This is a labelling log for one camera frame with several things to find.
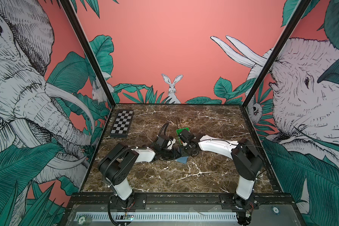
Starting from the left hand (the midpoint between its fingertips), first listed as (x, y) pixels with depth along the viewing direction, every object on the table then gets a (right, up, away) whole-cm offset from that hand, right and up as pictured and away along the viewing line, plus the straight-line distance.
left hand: (182, 154), depth 88 cm
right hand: (-1, +1, +2) cm, 2 cm away
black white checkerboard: (-44, +18, +14) cm, 50 cm away
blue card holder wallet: (0, -3, 0) cm, 3 cm away
